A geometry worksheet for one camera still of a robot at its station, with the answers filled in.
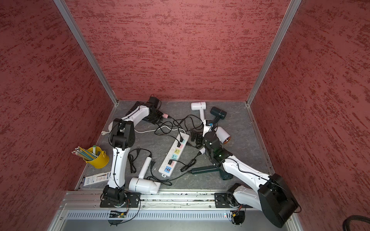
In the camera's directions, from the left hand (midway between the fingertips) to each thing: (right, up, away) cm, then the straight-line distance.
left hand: (163, 121), depth 106 cm
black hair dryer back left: (-24, +12, +7) cm, 28 cm away
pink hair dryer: (+2, +4, +1) cm, 5 cm away
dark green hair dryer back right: (+43, +5, +1) cm, 44 cm away
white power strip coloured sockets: (+10, -20, -19) cm, 29 cm away
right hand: (+25, -5, -23) cm, 34 cm away
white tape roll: (-39, -4, -2) cm, 39 cm away
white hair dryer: (+29, +12, +5) cm, 32 cm away
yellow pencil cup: (-35, -19, -25) cm, 47 cm away
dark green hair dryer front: (+40, -29, -26) cm, 56 cm away
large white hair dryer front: (-5, -32, -32) cm, 46 cm away
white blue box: (-34, -32, -27) cm, 54 cm away
